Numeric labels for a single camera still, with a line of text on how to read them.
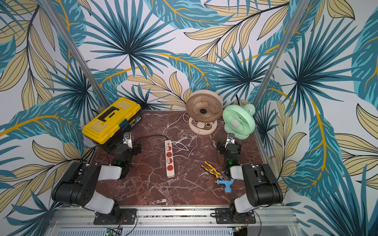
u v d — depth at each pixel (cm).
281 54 85
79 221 92
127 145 74
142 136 103
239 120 82
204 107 90
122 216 72
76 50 84
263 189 45
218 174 86
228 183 82
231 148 73
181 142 101
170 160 90
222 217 73
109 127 87
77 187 45
